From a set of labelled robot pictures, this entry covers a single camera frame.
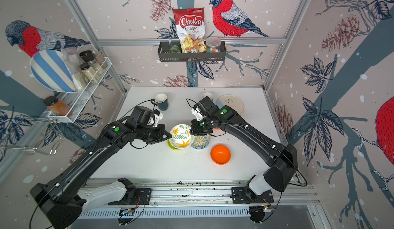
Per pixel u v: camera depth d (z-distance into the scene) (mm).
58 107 619
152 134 593
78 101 681
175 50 925
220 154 850
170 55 850
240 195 728
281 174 394
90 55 796
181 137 744
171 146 856
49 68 659
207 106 566
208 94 1065
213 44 816
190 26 799
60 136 738
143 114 545
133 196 687
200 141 895
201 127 624
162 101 1007
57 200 370
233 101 1134
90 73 765
